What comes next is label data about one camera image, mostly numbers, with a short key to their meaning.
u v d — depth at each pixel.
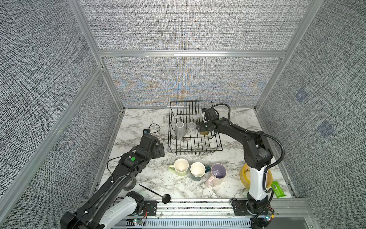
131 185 0.78
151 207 0.73
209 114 0.78
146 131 0.67
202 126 0.89
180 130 0.92
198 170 0.83
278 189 0.79
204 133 1.01
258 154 0.53
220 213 0.73
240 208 0.73
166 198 0.75
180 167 0.86
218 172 0.84
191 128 0.99
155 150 0.69
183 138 0.98
